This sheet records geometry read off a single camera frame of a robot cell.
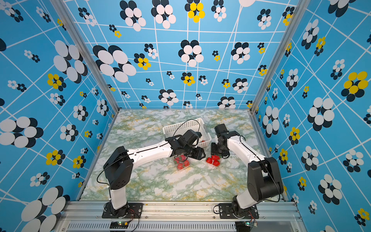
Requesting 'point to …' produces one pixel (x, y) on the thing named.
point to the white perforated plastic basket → (196, 124)
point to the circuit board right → (243, 226)
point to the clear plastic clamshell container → (181, 162)
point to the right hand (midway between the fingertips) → (217, 152)
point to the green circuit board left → (119, 224)
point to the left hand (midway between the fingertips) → (205, 154)
